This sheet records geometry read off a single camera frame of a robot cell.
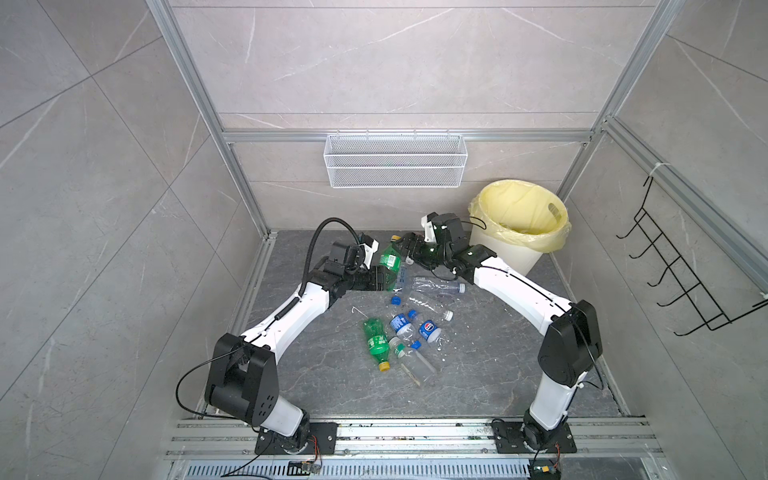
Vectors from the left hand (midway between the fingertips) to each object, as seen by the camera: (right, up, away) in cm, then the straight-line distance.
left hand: (388, 270), depth 83 cm
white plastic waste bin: (+40, +3, +5) cm, 41 cm away
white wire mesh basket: (+2, +37, +18) cm, 41 cm away
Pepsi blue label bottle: (+13, -19, +4) cm, 23 cm away
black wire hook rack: (+65, -8, -25) cm, 70 cm away
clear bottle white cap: (+14, -6, +15) cm, 22 cm away
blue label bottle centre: (+5, -18, +5) cm, 19 cm away
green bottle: (+1, +3, -2) cm, 3 cm away
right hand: (+3, +7, 0) cm, 7 cm away
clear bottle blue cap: (+4, -5, +15) cm, 17 cm away
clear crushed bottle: (+13, -12, +10) cm, 21 cm away
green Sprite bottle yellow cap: (-3, -20, +1) cm, 21 cm away
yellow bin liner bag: (+47, +18, +16) cm, 53 cm away
